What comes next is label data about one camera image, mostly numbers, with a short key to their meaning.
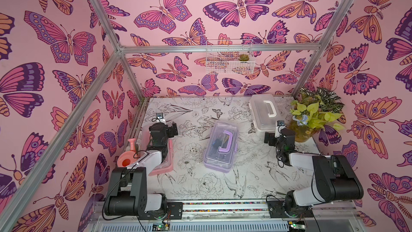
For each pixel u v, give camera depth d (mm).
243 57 922
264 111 994
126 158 776
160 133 674
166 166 805
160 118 772
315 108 812
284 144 719
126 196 420
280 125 812
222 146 834
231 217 731
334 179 449
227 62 1054
